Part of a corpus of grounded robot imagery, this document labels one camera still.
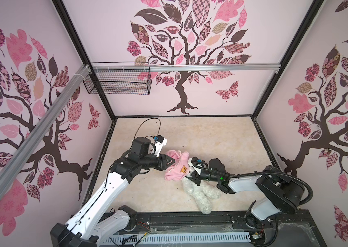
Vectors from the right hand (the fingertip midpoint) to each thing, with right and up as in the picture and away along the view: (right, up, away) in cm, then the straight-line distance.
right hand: (184, 170), depth 81 cm
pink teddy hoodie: (-2, +2, -7) cm, 8 cm away
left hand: (-6, +6, -11) cm, 13 cm away
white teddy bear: (+8, -11, -3) cm, 14 cm away
